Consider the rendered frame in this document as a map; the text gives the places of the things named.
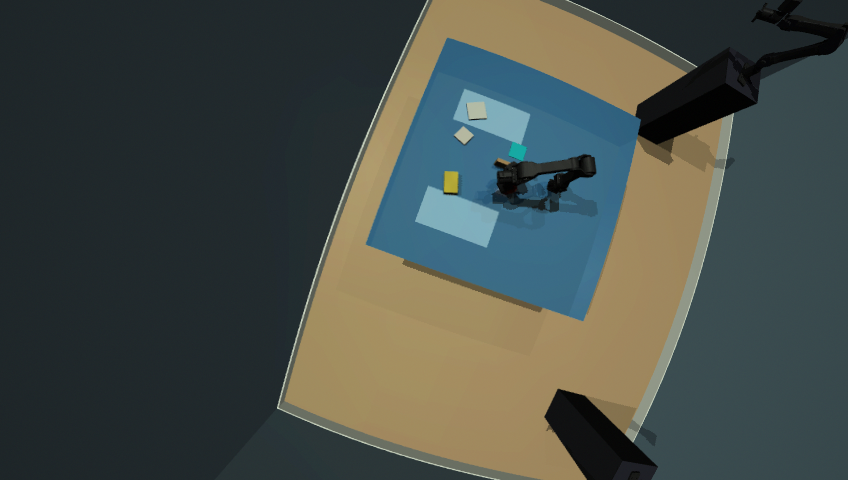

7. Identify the yellow rectangular block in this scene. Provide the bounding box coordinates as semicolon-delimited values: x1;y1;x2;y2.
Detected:
444;171;458;194

